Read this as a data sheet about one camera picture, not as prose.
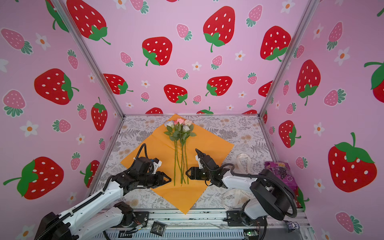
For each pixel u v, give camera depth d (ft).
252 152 3.29
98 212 1.62
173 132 3.54
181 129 3.41
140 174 2.07
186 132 3.46
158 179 2.27
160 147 3.33
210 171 2.18
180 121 3.52
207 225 2.40
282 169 2.82
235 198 2.65
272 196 1.43
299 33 2.52
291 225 2.30
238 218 2.41
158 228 2.30
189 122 3.64
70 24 2.40
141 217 2.46
